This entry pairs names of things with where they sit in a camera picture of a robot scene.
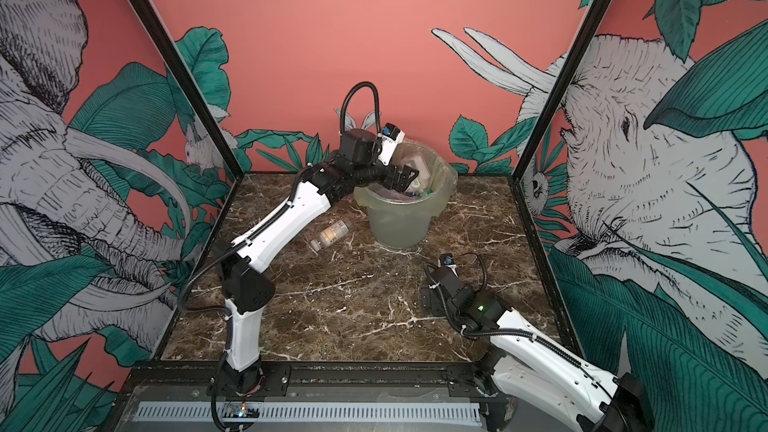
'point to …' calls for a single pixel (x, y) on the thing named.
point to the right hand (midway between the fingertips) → (435, 291)
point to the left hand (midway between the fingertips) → (407, 160)
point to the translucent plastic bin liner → (431, 192)
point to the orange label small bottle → (329, 235)
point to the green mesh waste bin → (401, 220)
